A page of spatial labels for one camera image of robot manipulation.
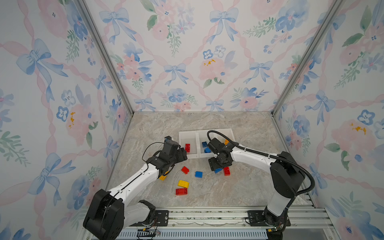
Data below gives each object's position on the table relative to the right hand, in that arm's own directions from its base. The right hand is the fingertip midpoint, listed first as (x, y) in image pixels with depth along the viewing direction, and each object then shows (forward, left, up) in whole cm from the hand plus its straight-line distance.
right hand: (215, 164), depth 89 cm
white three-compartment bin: (+14, +13, +1) cm, 19 cm away
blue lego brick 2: (-2, -2, -3) cm, 4 cm away
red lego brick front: (-15, +19, -2) cm, 25 cm away
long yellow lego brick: (-8, +31, -1) cm, 32 cm away
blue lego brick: (-5, +10, -3) cm, 12 cm away
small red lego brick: (-2, +18, -3) cm, 18 cm away
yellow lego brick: (-11, +18, -2) cm, 21 cm away
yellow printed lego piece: (-3, -2, +29) cm, 29 cm away
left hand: (+3, +19, +9) cm, 22 cm away
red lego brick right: (-3, -7, -1) cm, 8 cm away
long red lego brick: (+13, +17, -2) cm, 21 cm away
